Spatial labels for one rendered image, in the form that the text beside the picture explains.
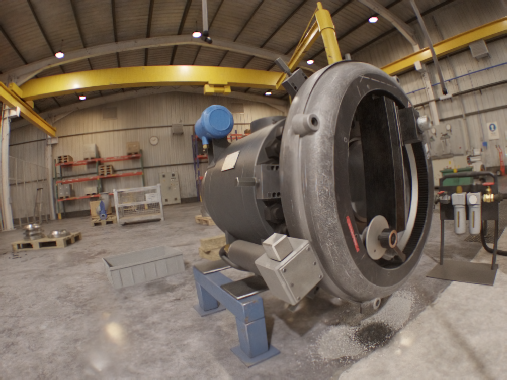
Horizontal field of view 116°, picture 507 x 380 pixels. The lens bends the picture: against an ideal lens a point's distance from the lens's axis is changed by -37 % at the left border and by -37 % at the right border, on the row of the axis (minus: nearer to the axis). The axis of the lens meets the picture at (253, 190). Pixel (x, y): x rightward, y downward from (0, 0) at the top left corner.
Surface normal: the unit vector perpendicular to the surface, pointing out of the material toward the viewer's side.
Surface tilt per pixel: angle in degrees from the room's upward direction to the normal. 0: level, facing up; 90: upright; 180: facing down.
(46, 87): 90
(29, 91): 90
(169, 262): 90
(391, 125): 90
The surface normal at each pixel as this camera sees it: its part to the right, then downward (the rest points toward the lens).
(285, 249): 0.51, -0.04
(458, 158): 0.25, -0.01
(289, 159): -0.85, -0.07
